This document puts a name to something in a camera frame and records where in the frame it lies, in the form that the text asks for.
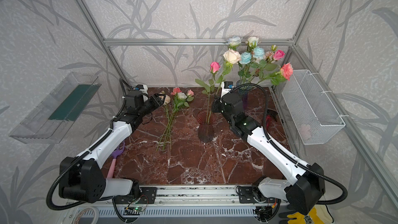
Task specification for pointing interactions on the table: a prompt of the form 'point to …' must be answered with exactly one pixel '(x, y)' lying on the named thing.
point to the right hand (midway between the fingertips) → (214, 91)
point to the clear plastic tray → (48, 122)
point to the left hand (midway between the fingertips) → (164, 92)
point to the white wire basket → (313, 116)
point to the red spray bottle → (271, 116)
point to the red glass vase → (205, 118)
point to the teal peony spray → (251, 62)
